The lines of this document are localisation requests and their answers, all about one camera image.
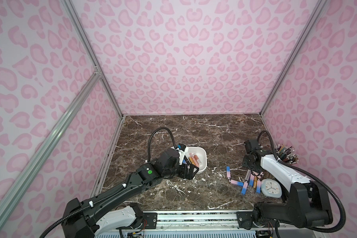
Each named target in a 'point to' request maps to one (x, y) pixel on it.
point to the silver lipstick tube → (248, 175)
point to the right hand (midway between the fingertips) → (248, 165)
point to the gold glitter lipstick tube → (192, 160)
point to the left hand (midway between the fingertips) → (193, 167)
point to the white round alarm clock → (271, 188)
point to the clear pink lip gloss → (191, 154)
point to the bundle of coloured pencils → (286, 154)
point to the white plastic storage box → (201, 153)
